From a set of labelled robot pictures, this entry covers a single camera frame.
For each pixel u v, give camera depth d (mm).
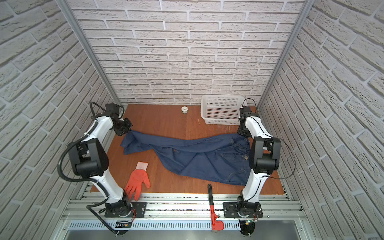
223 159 905
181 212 743
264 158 520
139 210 729
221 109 1100
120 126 763
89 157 496
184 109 1163
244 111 771
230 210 734
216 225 686
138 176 833
